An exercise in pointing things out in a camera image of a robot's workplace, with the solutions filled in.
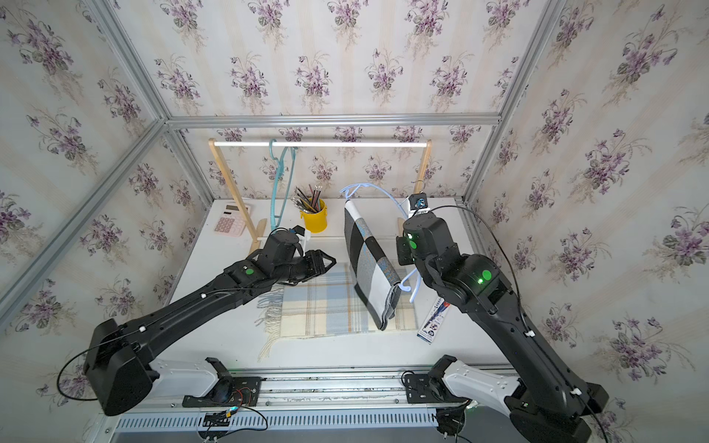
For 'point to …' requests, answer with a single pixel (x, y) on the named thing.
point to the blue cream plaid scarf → (329, 304)
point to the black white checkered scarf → (377, 281)
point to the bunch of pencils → (309, 205)
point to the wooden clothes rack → (258, 227)
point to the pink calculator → (231, 221)
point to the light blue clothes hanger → (412, 286)
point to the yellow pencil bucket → (316, 222)
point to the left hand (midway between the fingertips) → (338, 268)
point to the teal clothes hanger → (277, 218)
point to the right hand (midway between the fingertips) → (414, 231)
